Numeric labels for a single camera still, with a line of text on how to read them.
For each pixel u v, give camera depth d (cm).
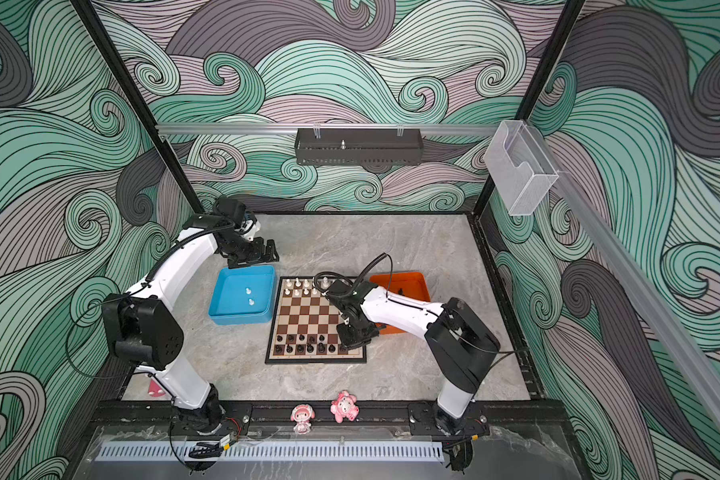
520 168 79
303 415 71
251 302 93
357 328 70
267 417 75
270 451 70
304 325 88
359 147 97
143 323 46
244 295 96
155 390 77
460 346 44
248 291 95
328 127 93
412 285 100
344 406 72
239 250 72
